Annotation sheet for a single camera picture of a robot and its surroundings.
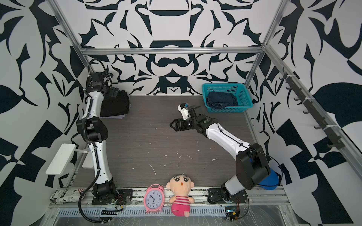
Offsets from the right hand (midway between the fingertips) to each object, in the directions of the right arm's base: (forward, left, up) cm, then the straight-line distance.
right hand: (174, 121), depth 82 cm
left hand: (+31, +49, +2) cm, 58 cm away
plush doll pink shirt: (-31, -3, -10) cm, 33 cm away
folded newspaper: (-35, +54, -13) cm, 65 cm away
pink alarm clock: (-36, +10, -15) cm, 40 cm away
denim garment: (+29, -33, -13) cm, 46 cm away
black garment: (+18, +43, -6) cm, 47 cm away
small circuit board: (-42, -28, -20) cm, 55 cm away
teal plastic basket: (+40, -51, -14) cm, 66 cm away
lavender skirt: (+16, +42, -16) cm, 48 cm away
